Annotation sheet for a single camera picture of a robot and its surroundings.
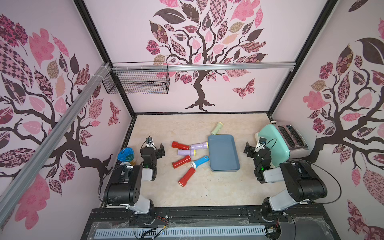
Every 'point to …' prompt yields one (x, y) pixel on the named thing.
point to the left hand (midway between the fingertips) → (154, 147)
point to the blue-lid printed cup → (126, 154)
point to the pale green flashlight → (216, 128)
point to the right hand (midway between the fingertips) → (255, 142)
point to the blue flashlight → (196, 163)
